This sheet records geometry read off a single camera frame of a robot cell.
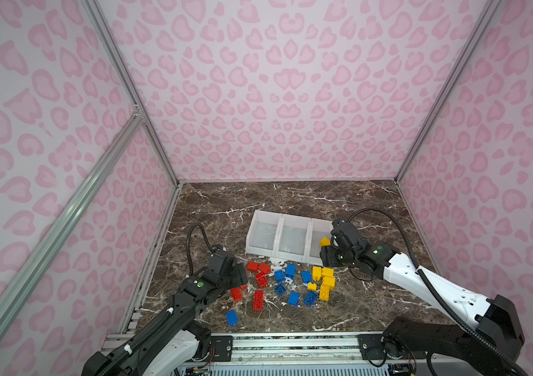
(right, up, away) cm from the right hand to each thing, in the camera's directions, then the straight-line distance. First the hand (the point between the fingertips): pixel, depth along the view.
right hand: (329, 253), depth 80 cm
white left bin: (-24, +3, +20) cm, 31 cm away
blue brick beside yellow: (-7, -11, +8) cm, 15 cm away
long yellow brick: (-1, -15, +4) cm, 16 cm away
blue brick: (-17, -10, +5) cm, 20 cm away
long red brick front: (-24, -17, +3) cm, 30 cm away
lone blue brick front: (-33, -22, -1) cm, 40 cm away
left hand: (-31, -7, +3) cm, 32 cm away
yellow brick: (-3, -9, +6) cm, 11 cm away
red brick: (-24, -11, +6) cm, 27 cm away
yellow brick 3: (+1, -12, +6) cm, 13 cm away
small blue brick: (-17, -14, +4) cm, 22 cm away
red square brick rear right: (-23, -8, +10) cm, 26 cm away
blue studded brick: (-6, -17, +3) cm, 18 cm away
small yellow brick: (-5, -13, +5) cm, 15 cm away
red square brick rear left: (-27, -8, +12) cm, 31 cm away
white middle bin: (-11, +2, +18) cm, 21 cm away
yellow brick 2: (+1, -8, +6) cm, 10 cm away
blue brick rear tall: (-13, -8, +6) cm, 16 cm away
